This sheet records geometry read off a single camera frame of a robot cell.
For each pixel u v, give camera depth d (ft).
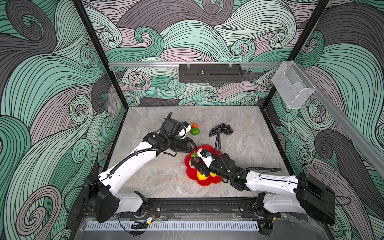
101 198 1.23
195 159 2.39
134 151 1.54
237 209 2.44
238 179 1.97
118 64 3.13
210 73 3.22
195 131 3.30
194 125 3.49
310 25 2.51
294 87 2.45
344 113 2.04
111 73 3.24
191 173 2.68
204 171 2.20
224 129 3.30
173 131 1.94
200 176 2.60
